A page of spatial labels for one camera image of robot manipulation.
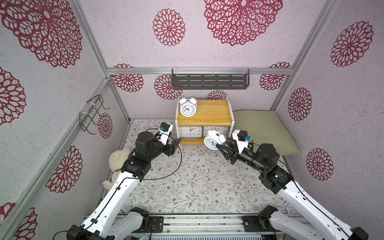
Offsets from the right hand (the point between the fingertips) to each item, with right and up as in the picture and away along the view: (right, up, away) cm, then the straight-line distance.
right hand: (220, 141), depth 64 cm
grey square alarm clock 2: (+6, +5, +20) cm, 21 cm away
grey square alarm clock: (-13, +4, +23) cm, 27 cm away
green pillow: (+39, +8, +38) cm, 55 cm away
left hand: (-21, +1, +9) cm, 23 cm away
